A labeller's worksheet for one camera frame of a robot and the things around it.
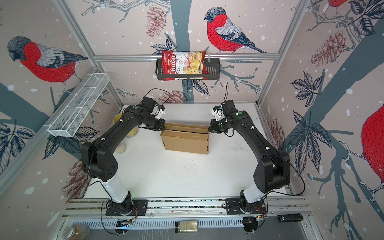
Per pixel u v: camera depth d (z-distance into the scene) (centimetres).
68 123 72
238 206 73
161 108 83
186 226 66
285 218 68
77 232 61
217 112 74
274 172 43
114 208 71
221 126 70
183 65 88
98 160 46
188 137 83
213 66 95
